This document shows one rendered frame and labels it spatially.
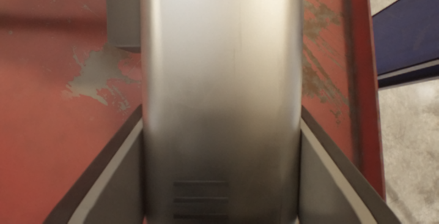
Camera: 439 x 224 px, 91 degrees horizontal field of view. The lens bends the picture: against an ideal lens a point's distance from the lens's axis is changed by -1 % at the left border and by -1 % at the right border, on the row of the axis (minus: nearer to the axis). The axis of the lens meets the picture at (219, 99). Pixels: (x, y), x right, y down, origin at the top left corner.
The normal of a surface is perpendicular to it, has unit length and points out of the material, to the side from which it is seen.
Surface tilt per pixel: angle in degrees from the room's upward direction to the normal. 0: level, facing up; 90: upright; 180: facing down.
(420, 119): 0
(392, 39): 90
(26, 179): 0
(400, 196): 0
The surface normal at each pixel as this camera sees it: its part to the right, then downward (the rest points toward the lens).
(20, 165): 0.11, -0.12
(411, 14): -0.99, -0.02
